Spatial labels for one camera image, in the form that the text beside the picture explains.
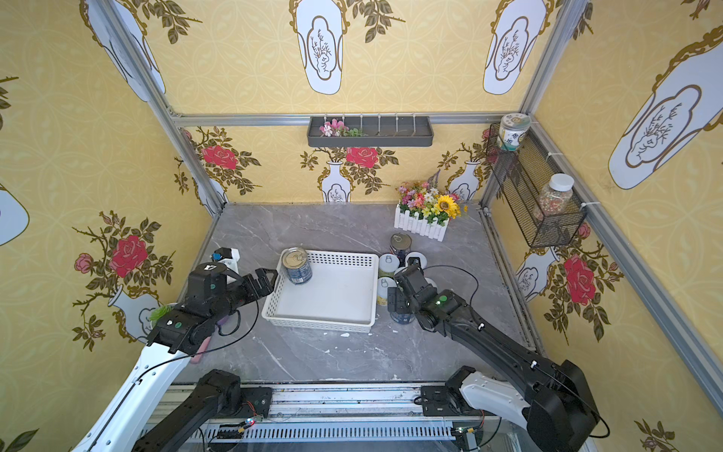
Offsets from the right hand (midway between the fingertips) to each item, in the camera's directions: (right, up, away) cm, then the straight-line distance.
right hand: (408, 291), depth 84 cm
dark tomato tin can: (-1, +15, +12) cm, 19 cm away
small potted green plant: (-71, -5, -4) cm, 71 cm away
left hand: (-43, +6, -8) cm, 44 cm away
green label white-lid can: (-5, +7, +11) cm, 14 cm away
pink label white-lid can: (+5, +10, +14) cm, 18 cm away
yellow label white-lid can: (-7, 0, +6) cm, 10 cm away
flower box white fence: (+7, +25, +15) cm, 30 cm away
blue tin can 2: (-2, -8, 0) cm, 8 cm away
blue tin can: (-36, +9, +8) cm, 38 cm away
